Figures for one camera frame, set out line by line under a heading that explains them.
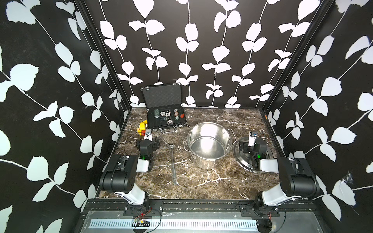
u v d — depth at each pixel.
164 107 1.15
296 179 0.46
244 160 0.92
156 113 1.11
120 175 0.46
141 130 1.00
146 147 0.70
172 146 0.95
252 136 0.83
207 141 0.96
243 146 0.86
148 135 0.80
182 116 1.14
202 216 0.72
